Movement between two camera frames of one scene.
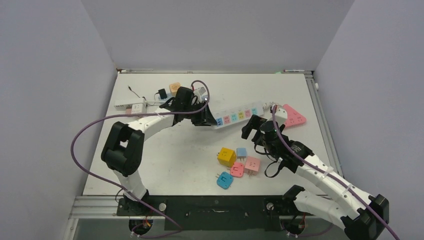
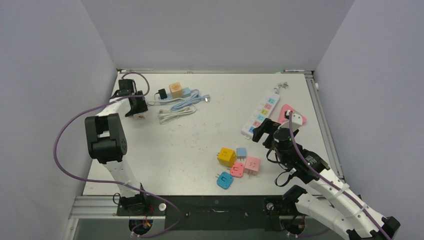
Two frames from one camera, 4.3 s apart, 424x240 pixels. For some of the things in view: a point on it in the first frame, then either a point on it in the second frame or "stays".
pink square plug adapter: [237, 169] stays
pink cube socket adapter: [252, 165] stays
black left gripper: [203, 119] → [141, 108]
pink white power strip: [220, 117] → [262, 113]
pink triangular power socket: [293, 118] stays
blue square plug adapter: [225, 180] stays
